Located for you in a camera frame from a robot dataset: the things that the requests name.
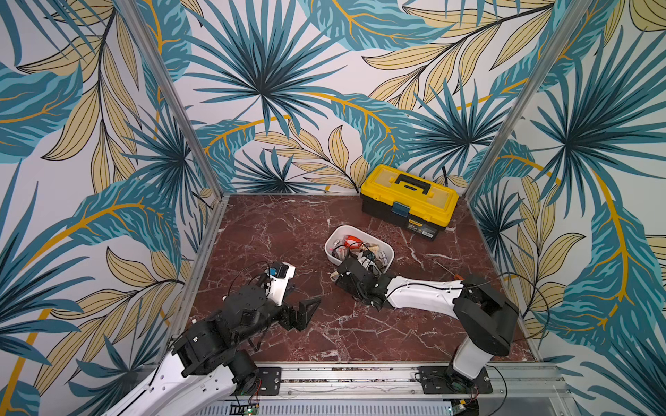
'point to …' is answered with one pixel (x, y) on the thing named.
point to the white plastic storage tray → (342, 242)
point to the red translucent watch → (353, 246)
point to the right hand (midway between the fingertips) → (337, 277)
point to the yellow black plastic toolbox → (417, 204)
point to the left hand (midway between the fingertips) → (306, 300)
